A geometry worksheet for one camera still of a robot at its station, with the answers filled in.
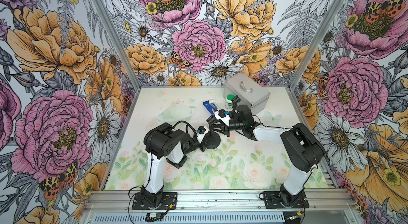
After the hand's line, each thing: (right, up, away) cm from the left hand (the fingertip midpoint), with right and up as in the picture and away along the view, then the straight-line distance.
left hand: (212, 137), depth 93 cm
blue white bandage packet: (-1, +18, +15) cm, 23 cm away
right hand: (-1, +7, -8) cm, 10 cm away
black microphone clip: (-1, +12, -14) cm, 18 cm away
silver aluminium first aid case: (+23, +26, +6) cm, 35 cm away
